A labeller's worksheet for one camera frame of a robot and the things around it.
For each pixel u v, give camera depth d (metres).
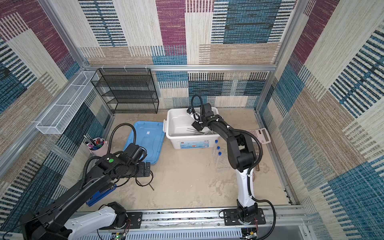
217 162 0.87
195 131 1.07
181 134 1.05
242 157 0.56
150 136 1.05
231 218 0.73
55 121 0.70
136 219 0.73
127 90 1.10
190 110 0.88
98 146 0.89
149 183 0.75
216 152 0.86
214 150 0.89
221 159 0.61
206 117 0.78
